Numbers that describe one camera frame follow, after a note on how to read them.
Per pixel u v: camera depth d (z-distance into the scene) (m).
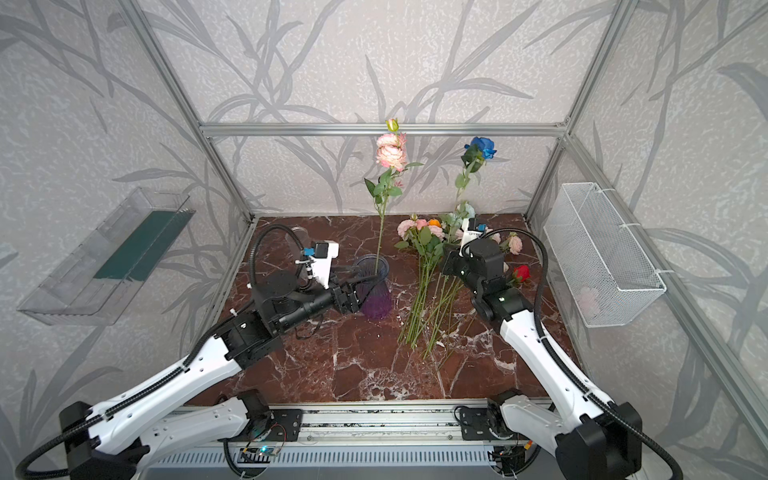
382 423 0.75
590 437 0.37
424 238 1.05
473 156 0.72
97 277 0.64
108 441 0.38
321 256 0.56
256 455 0.72
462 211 1.12
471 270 0.60
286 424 0.73
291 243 0.55
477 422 0.73
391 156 0.69
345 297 0.56
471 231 0.65
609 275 0.61
